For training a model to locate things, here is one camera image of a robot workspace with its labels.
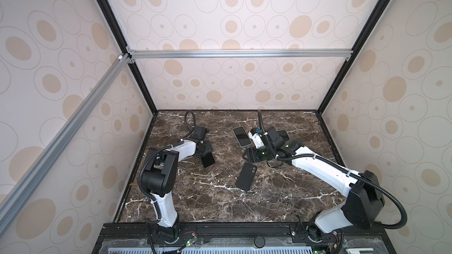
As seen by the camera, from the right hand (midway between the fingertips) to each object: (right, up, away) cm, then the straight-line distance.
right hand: (247, 154), depth 82 cm
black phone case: (0, -13, +8) cm, 15 cm away
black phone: (-20, -5, +12) cm, 24 cm away
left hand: (-19, +3, +16) cm, 25 cm away
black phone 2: (+25, +9, +26) cm, 37 cm away
